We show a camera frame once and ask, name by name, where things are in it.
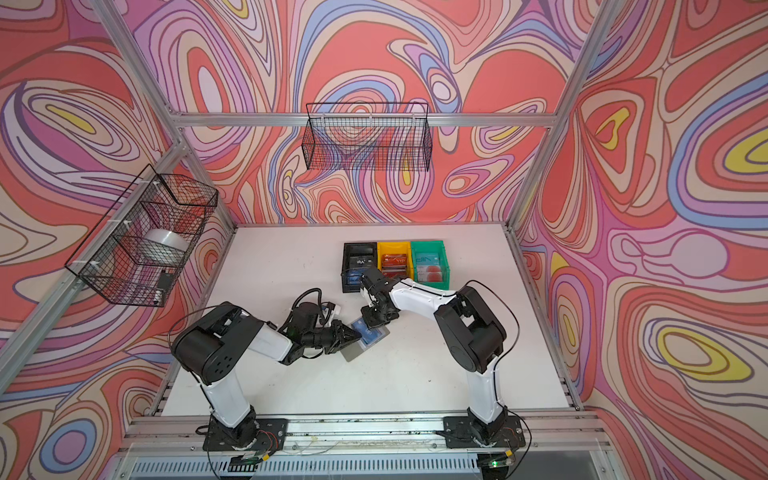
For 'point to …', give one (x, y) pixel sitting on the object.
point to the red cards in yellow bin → (394, 265)
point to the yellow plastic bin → (396, 247)
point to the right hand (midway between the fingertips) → (376, 328)
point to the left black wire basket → (139, 251)
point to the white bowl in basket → (165, 242)
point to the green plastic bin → (433, 246)
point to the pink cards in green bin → (429, 267)
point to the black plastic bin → (357, 259)
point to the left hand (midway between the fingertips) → (363, 336)
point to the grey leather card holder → (358, 347)
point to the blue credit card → (369, 336)
